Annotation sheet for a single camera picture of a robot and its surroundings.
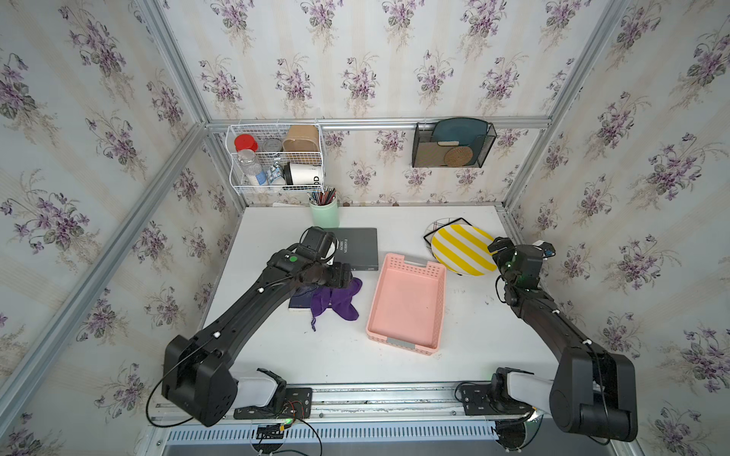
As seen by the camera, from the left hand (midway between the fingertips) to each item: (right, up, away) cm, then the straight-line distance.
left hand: (345, 280), depth 80 cm
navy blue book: (-15, -8, +11) cm, 20 cm away
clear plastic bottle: (-32, +35, +11) cm, 48 cm away
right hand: (+49, +9, +7) cm, 51 cm away
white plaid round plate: (+36, +17, +34) cm, 52 cm away
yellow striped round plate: (+42, +7, +22) cm, 48 cm away
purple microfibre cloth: (-2, -8, +9) cm, 12 cm away
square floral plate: (+30, +12, +28) cm, 43 cm away
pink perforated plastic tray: (+20, -10, +13) cm, 25 cm away
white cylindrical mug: (-15, +33, +13) cm, 39 cm away
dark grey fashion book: (+3, +9, +22) cm, 24 cm away
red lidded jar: (-34, +43, +11) cm, 56 cm away
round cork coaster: (+38, +40, +18) cm, 58 cm away
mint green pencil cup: (-9, +20, +24) cm, 33 cm away
